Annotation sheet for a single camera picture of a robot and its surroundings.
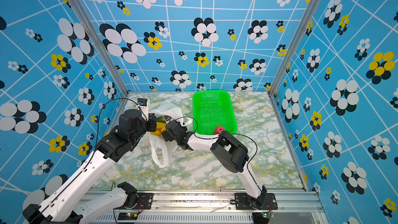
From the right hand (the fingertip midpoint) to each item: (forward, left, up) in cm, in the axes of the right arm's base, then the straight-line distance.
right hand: (172, 127), depth 93 cm
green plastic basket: (+18, -25, -6) cm, 31 cm away
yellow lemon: (-4, +9, 0) cm, 10 cm away
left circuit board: (-44, +16, -9) cm, 48 cm away
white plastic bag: (-17, +2, +8) cm, 19 cm away
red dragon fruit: (-2, -28, 0) cm, 29 cm away
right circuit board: (-43, -49, -4) cm, 65 cm away
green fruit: (-4, +3, +13) cm, 14 cm away
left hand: (-7, +3, +22) cm, 23 cm away
